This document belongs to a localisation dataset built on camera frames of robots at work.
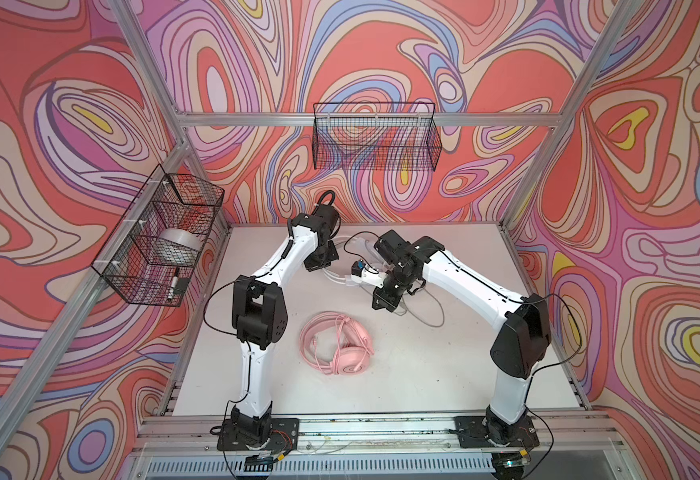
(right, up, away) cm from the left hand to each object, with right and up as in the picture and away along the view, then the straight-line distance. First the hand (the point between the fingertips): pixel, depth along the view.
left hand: (330, 262), depth 94 cm
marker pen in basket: (-37, -5, -21) cm, 43 cm away
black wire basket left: (-43, +17, -12) cm, 48 cm away
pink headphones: (+8, -23, -14) cm, 28 cm away
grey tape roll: (-35, +4, -23) cm, 42 cm away
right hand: (+15, -13, -13) cm, 23 cm away
